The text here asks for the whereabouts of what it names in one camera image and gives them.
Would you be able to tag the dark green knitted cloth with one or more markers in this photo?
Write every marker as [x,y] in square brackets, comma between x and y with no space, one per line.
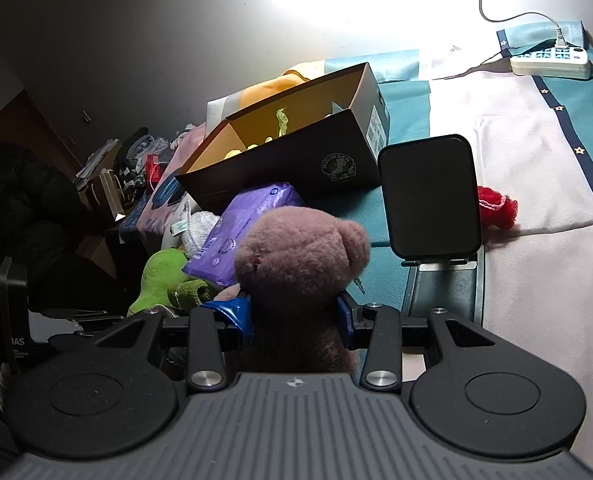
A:
[190,294]

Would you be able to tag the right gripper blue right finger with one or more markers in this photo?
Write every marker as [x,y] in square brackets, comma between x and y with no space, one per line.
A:
[347,307]

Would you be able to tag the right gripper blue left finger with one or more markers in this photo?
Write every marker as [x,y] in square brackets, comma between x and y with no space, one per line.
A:
[236,311]

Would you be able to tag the pink patterned pillow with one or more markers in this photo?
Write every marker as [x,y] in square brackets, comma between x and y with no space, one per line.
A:
[169,193]

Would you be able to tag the red knitted item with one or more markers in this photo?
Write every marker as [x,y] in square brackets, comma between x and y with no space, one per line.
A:
[497,210]

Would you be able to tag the green plush toy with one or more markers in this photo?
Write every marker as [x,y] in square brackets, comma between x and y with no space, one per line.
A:
[162,272]

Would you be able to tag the purple tissue pack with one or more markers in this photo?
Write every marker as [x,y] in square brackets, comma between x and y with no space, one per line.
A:
[214,261]

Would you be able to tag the brown cardboard shoe box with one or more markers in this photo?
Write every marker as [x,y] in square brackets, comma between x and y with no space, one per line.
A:
[338,124]

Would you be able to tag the brown paper bag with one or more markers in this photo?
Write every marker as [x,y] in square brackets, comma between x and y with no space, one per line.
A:
[103,195]

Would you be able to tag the neon yellow mesh sponge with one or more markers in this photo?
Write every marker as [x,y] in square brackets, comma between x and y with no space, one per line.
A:
[283,125]

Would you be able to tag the striped teal bed sheet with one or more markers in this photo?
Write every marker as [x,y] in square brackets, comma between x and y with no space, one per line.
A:
[532,138]

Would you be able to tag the pink teddy bear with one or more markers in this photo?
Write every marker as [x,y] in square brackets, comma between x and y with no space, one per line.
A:
[293,264]

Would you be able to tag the white power strip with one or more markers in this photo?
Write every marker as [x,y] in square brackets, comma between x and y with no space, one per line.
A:
[568,62]

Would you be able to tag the yellow towel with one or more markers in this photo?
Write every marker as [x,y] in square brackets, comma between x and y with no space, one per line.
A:
[236,151]

